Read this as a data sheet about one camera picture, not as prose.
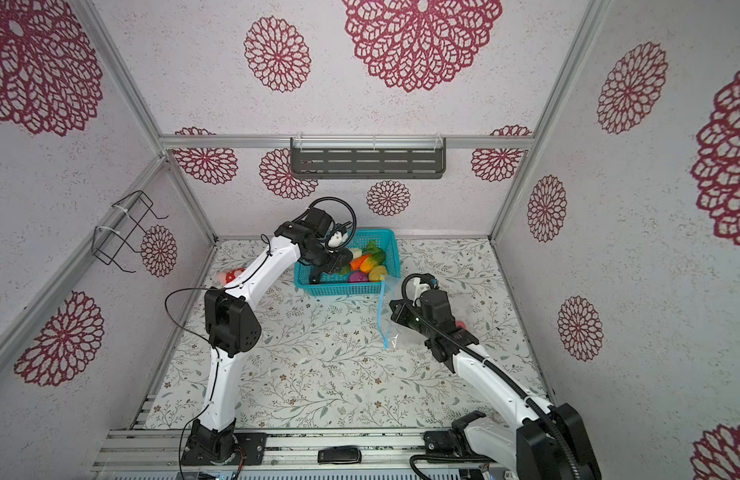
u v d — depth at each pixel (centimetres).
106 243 72
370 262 109
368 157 95
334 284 107
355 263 106
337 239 86
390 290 90
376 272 103
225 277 100
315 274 106
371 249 110
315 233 74
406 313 73
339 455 71
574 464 36
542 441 40
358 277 103
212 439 63
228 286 58
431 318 63
